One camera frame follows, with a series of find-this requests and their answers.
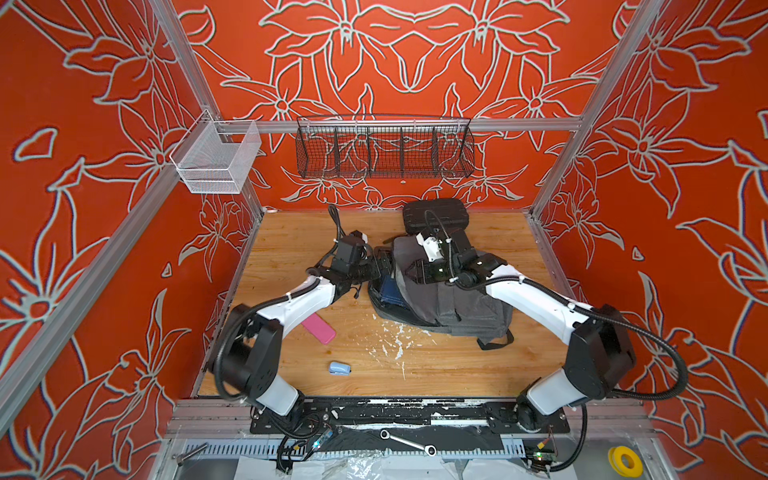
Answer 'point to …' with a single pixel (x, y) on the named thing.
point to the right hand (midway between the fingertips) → (407, 269)
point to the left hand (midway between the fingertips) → (384, 261)
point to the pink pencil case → (315, 324)
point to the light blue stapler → (339, 369)
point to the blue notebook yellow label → (390, 293)
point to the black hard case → (434, 215)
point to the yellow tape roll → (625, 461)
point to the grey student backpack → (469, 312)
